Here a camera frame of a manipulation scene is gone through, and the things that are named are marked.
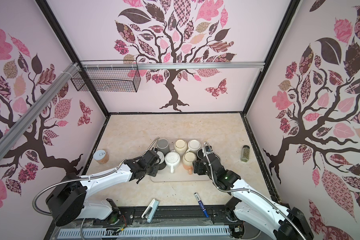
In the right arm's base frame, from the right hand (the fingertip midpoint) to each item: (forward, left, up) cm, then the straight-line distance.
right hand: (198, 160), depth 82 cm
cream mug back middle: (+11, +10, -2) cm, 15 cm away
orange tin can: (+7, +59, -5) cm, 60 cm away
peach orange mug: (+2, +6, -3) cm, 7 cm away
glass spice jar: (+8, -31, -8) cm, 33 cm away
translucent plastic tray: (-3, +11, -13) cm, 17 cm away
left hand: (-1, +26, -7) cm, 27 cm away
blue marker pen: (-20, -1, -9) cm, 22 cm away
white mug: (+12, +1, -4) cm, 13 cm away
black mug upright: (+5, -2, -2) cm, 6 cm away
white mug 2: (+3, +15, -3) cm, 16 cm away
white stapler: (-24, +25, -8) cm, 36 cm away
